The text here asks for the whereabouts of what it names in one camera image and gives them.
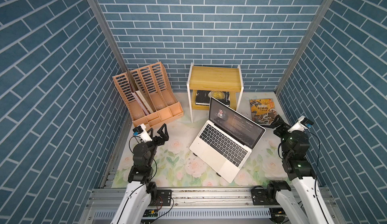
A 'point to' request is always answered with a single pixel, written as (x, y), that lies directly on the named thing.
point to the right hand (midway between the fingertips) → (286, 121)
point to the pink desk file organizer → (149, 95)
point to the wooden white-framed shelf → (214, 78)
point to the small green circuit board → (150, 213)
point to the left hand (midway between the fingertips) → (163, 126)
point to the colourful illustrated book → (263, 111)
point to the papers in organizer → (142, 102)
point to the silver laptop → (227, 140)
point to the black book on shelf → (203, 97)
